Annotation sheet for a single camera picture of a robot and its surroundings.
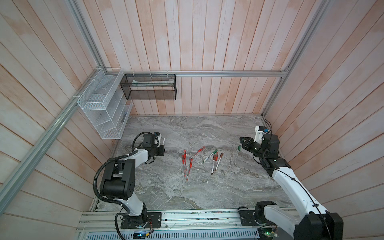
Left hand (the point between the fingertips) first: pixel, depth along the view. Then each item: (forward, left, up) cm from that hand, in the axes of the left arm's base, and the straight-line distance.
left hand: (163, 150), depth 97 cm
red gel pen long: (-10, -18, -3) cm, 21 cm away
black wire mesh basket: (+42, +12, +21) cm, 48 cm away
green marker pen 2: (0, -34, -2) cm, 34 cm away
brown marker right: (-1, -39, -3) cm, 39 cm away
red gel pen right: (-5, -35, -2) cm, 35 cm away
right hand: (-2, -46, +18) cm, 49 cm away
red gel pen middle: (-13, -14, -2) cm, 20 cm away
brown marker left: (-6, -33, -2) cm, 34 cm away
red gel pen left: (-5, -14, -2) cm, 16 cm away
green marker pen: (+5, 0, +3) cm, 6 cm away
